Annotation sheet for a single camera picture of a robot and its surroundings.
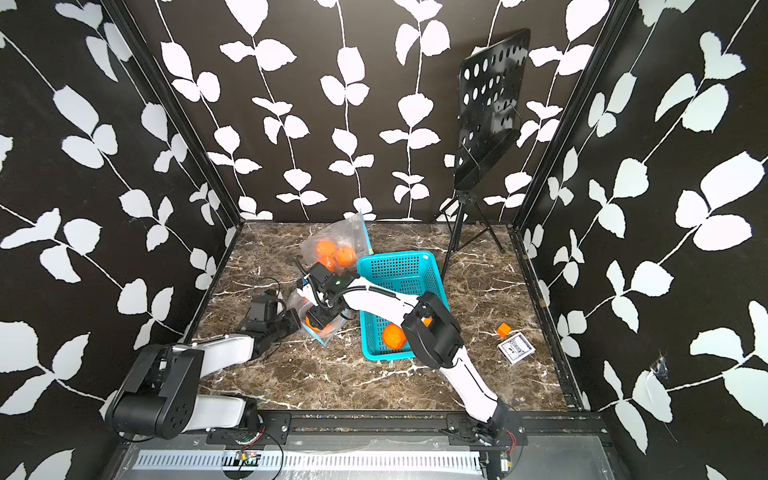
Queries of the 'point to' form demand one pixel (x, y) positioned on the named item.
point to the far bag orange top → (327, 248)
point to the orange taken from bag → (393, 336)
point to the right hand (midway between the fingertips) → (315, 315)
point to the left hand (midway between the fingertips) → (303, 312)
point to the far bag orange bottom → (329, 260)
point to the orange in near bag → (309, 324)
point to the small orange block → (503, 329)
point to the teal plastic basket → (405, 273)
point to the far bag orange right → (346, 256)
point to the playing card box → (516, 348)
